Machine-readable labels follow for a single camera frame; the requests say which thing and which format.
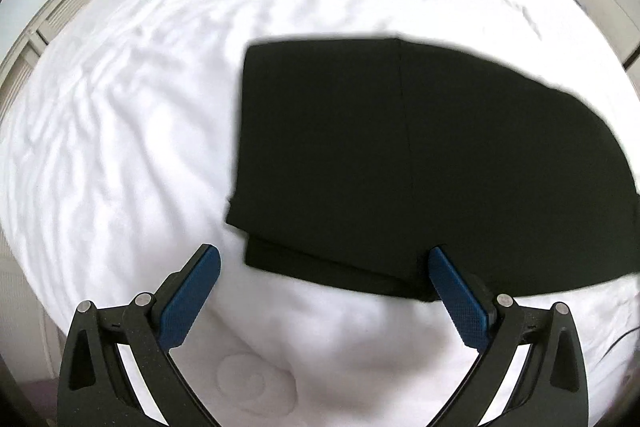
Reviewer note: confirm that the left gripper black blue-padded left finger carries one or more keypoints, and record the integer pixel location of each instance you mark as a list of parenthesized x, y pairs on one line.
[(94, 389)]

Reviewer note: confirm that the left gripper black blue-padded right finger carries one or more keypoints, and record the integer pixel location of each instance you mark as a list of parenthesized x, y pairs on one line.
[(551, 389)]

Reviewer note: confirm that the black pants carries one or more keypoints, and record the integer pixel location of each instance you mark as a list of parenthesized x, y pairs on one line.
[(357, 157)]

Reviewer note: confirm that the white wardrobe right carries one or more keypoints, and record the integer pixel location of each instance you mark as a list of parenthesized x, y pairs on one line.
[(618, 20)]

